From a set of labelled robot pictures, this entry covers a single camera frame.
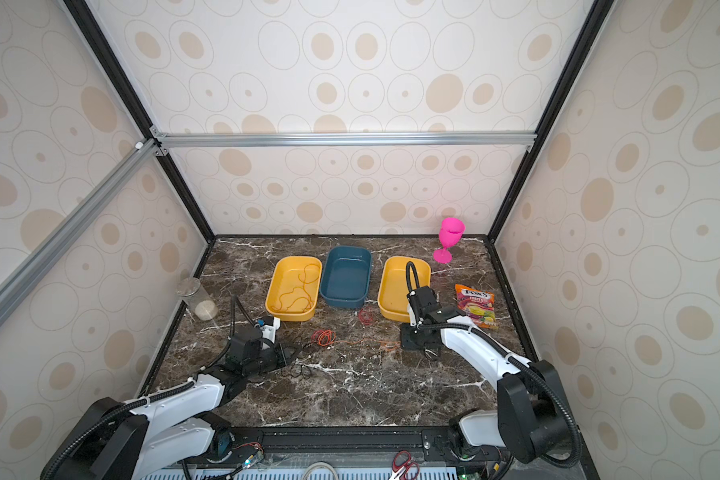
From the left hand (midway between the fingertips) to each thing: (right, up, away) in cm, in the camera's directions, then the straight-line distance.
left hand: (309, 345), depth 85 cm
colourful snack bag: (+52, +10, +12) cm, 54 cm away
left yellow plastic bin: (-12, +19, +24) cm, 33 cm away
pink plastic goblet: (+46, +34, +18) cm, 60 cm away
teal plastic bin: (+9, +19, +22) cm, 30 cm away
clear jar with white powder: (-38, +12, +11) cm, 41 cm away
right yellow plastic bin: (+25, +13, +19) cm, 34 cm away
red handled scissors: (+25, -25, -14) cm, 38 cm away
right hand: (+28, +1, +2) cm, 29 cm away
